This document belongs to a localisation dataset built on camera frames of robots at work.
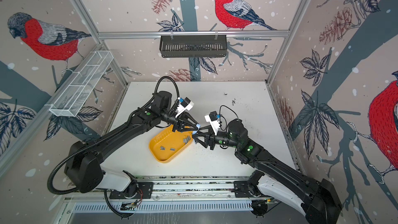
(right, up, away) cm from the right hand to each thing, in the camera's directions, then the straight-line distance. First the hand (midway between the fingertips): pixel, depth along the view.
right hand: (193, 136), depth 66 cm
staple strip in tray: (-6, -8, +24) cm, 26 cm away
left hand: (+1, +4, -1) cm, 4 cm away
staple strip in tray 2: (-20, -13, +22) cm, 32 cm away
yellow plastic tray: (-16, -11, +21) cm, 29 cm away
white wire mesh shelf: (-62, +17, +9) cm, 65 cm away
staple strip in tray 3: (-14, -13, +22) cm, 29 cm away
